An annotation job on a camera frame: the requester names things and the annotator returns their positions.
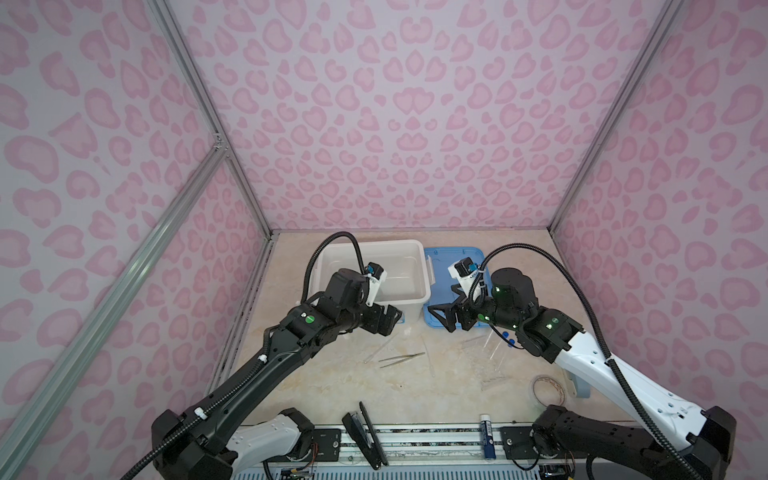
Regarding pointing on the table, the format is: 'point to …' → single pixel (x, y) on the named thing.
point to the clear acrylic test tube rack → (486, 359)
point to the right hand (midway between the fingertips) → (443, 297)
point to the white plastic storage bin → (410, 269)
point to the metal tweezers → (403, 358)
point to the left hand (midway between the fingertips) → (388, 304)
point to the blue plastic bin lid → (442, 292)
